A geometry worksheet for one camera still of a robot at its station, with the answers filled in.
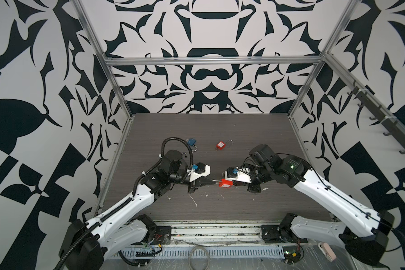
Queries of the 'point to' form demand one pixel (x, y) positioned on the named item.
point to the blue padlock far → (192, 142)
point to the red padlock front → (225, 183)
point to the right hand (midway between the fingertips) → (237, 179)
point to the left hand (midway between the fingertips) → (215, 177)
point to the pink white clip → (327, 251)
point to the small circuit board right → (292, 253)
